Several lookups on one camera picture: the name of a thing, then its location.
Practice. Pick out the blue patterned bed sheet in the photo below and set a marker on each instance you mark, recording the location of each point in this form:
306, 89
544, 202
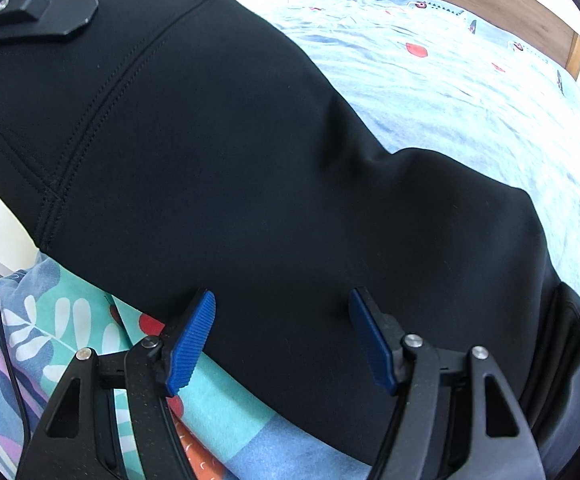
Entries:
416, 79

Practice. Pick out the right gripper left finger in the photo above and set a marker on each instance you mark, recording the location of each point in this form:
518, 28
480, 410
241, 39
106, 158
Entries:
77, 436

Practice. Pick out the black pants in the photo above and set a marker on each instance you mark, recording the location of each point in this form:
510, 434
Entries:
176, 144

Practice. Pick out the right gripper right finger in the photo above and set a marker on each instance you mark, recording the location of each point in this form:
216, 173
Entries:
455, 415

